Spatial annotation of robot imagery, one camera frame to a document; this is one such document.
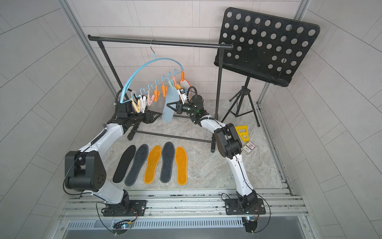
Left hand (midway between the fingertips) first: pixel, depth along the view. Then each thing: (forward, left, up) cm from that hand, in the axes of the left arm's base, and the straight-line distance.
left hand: (159, 111), depth 85 cm
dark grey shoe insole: (-19, +12, -20) cm, 30 cm away
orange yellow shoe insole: (-19, +3, -19) cm, 27 cm away
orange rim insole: (+14, -14, +9) cm, 22 cm away
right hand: (+4, -6, +1) cm, 7 cm away
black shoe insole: (-19, +19, -19) cm, 33 cm away
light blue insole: (+3, -9, +9) cm, 13 cm away
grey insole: (-16, -5, -19) cm, 25 cm away
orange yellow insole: (-20, -13, -19) cm, 30 cm away
